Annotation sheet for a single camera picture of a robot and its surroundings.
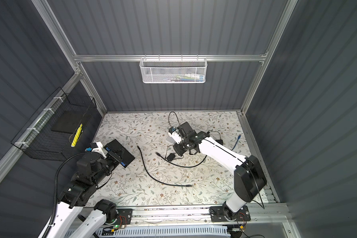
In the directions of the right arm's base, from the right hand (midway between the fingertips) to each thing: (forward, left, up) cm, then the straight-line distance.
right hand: (177, 148), depth 84 cm
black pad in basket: (+6, +55, +18) cm, 58 cm away
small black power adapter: (+1, +5, -11) cm, 12 cm away
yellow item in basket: (-3, +48, +17) cm, 51 cm away
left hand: (-8, +25, +12) cm, 29 cm away
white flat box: (+14, +6, -11) cm, 19 cm away
